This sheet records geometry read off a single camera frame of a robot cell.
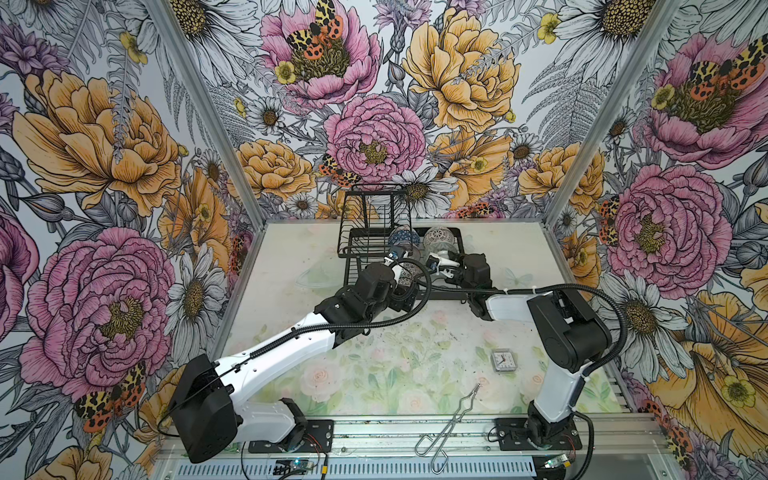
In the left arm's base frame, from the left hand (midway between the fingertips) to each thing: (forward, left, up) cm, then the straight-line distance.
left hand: (398, 284), depth 79 cm
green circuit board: (-36, +25, -21) cm, 49 cm away
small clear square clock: (-13, -30, -19) cm, 37 cm away
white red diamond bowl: (+31, -16, -17) cm, 39 cm away
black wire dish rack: (+32, +7, -11) cm, 35 cm away
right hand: (+17, -19, -10) cm, 27 cm away
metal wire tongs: (-33, -8, -20) cm, 39 cm away
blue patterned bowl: (+32, -4, -15) cm, 36 cm away
